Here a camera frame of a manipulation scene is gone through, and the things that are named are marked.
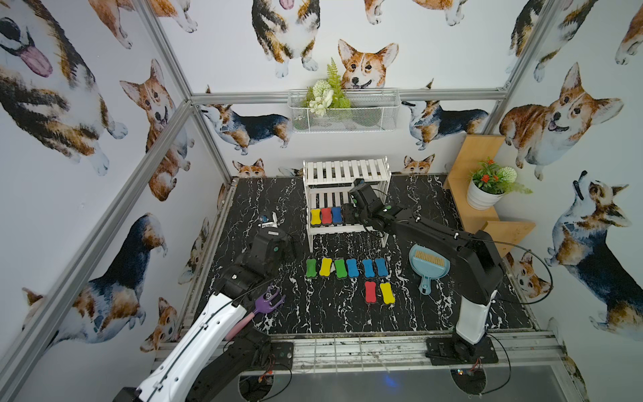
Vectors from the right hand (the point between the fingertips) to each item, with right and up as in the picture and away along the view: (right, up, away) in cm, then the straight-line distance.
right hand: (354, 202), depth 90 cm
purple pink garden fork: (-30, -34, -7) cm, 46 cm away
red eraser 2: (+6, -31, -3) cm, 31 cm away
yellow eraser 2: (-10, -23, +1) cm, 25 cm away
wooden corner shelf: (+50, -11, -8) cm, 52 cm away
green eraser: (-16, -24, +1) cm, 29 cm away
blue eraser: (-6, -5, +1) cm, 8 cm away
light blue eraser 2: (+5, -24, +1) cm, 25 cm away
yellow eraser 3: (+11, -32, -5) cm, 34 cm away
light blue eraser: (-1, -24, +1) cm, 24 cm away
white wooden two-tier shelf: (-10, +6, -6) cm, 13 cm away
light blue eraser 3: (+10, -23, +2) cm, 25 cm away
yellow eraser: (-14, -5, 0) cm, 15 cm away
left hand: (-22, -9, -15) cm, 28 cm away
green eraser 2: (-4, -25, +1) cm, 25 cm away
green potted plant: (+52, +8, +1) cm, 52 cm away
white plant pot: (+48, 0, +5) cm, 48 cm away
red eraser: (-10, -5, +1) cm, 11 cm away
